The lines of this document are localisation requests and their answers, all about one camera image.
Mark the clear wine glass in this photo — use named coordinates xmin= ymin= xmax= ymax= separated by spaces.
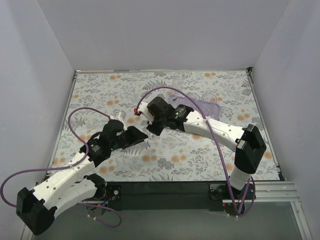
xmin=187 ymin=92 xmax=201 ymax=101

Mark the clear faceted tumbler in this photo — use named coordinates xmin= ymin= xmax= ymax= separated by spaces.
xmin=201 ymin=93 xmax=217 ymax=111

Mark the small clear glass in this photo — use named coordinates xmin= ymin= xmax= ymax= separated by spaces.
xmin=148 ymin=133 xmax=159 ymax=141

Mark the tall clear highball glass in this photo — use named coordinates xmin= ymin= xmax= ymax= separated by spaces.
xmin=171 ymin=72 xmax=184 ymax=92

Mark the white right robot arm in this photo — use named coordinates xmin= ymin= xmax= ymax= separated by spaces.
xmin=137 ymin=97 xmax=267 ymax=191

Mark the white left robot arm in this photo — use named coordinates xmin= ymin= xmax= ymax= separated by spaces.
xmin=16 ymin=119 xmax=148 ymax=236

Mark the lavender plastic tray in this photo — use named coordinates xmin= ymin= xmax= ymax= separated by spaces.
xmin=167 ymin=93 xmax=221 ymax=120

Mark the floral patterned table mat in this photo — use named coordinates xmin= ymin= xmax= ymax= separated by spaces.
xmin=50 ymin=71 xmax=266 ymax=182

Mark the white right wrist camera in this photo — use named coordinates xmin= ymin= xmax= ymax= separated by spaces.
xmin=134 ymin=101 xmax=154 ymax=125

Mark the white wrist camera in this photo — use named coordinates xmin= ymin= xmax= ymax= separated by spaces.
xmin=134 ymin=101 xmax=154 ymax=125
xmin=110 ymin=111 xmax=126 ymax=126

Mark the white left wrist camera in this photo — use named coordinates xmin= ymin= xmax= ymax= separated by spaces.
xmin=110 ymin=111 xmax=126 ymax=126

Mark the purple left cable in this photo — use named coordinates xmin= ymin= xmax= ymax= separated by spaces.
xmin=0 ymin=106 xmax=123 ymax=228

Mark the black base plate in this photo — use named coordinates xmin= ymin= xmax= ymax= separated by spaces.
xmin=104 ymin=182 xmax=257 ymax=212

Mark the aluminium frame rail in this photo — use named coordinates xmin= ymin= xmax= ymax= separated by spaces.
xmin=32 ymin=181 xmax=301 ymax=203

